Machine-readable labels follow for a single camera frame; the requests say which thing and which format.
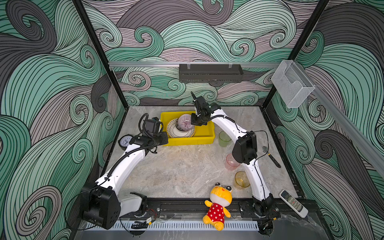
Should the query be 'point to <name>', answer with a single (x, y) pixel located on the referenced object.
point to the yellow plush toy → (220, 196)
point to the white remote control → (293, 203)
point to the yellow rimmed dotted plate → (173, 132)
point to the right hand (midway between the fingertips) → (192, 122)
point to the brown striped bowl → (184, 122)
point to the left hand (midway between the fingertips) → (165, 135)
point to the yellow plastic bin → (203, 134)
